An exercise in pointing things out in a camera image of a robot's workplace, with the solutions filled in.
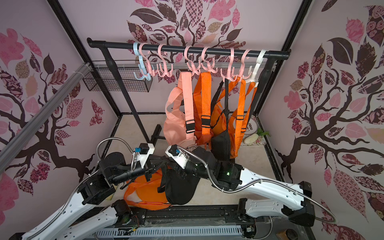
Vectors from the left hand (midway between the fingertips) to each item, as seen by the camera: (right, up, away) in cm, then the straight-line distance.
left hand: (165, 162), depth 61 cm
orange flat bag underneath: (-15, -23, +19) cm, 33 cm away
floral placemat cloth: (+59, +5, +43) cm, 73 cm away
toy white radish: (+52, +7, +39) cm, 65 cm away
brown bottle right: (+51, -30, 0) cm, 60 cm away
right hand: (+2, +1, -1) cm, 3 cm away
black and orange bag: (+5, -14, +5) cm, 15 cm away
